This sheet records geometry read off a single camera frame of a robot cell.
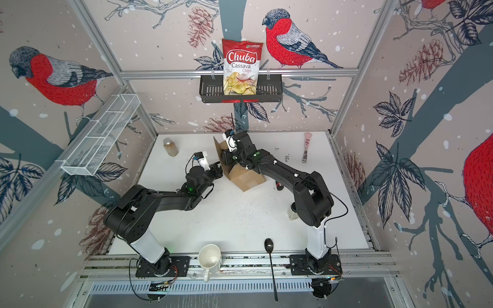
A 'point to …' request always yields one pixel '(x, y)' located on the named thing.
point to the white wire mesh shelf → (85, 156)
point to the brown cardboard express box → (241, 177)
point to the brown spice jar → (171, 147)
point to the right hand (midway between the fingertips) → (218, 159)
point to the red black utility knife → (279, 187)
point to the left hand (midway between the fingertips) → (225, 161)
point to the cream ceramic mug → (210, 259)
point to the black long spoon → (269, 246)
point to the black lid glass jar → (293, 213)
